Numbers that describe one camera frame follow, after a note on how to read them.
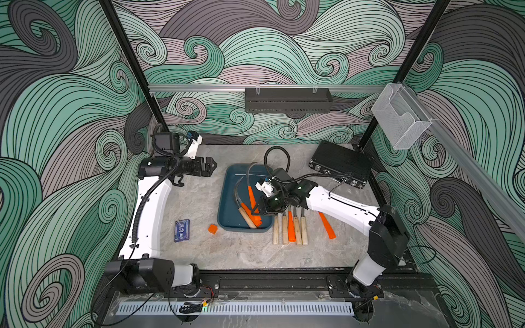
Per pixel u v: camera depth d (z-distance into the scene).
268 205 0.70
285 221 0.89
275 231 0.86
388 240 0.44
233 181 1.03
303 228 0.86
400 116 0.78
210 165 0.67
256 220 0.88
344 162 1.16
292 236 0.84
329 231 0.87
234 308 0.70
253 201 0.78
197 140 0.66
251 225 0.87
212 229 0.86
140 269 0.37
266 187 0.75
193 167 0.63
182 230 0.86
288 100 0.98
